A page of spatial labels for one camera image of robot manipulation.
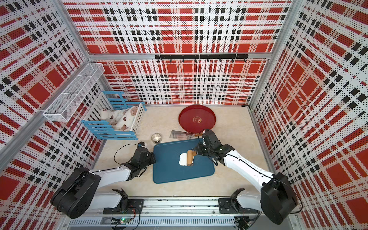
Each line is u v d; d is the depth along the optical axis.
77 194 0.42
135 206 0.74
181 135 1.51
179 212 0.73
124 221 0.69
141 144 0.83
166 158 0.90
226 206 0.72
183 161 0.89
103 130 0.99
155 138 1.00
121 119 1.05
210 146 0.63
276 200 0.40
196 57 0.88
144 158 0.73
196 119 1.11
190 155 0.90
